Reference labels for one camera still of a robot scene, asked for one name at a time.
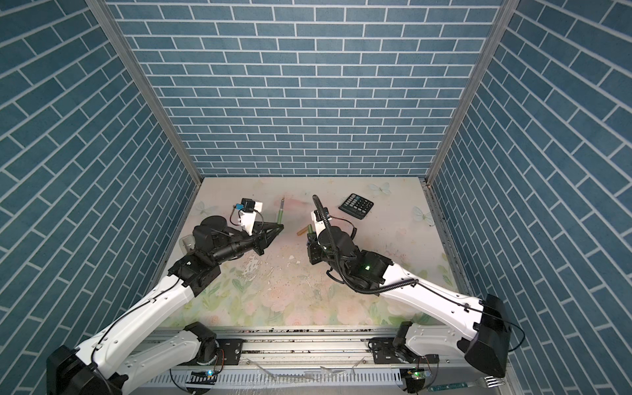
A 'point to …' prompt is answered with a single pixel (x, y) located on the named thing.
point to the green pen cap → (309, 229)
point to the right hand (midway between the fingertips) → (306, 232)
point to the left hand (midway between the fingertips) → (282, 228)
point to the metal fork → (489, 382)
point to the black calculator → (356, 206)
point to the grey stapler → (188, 243)
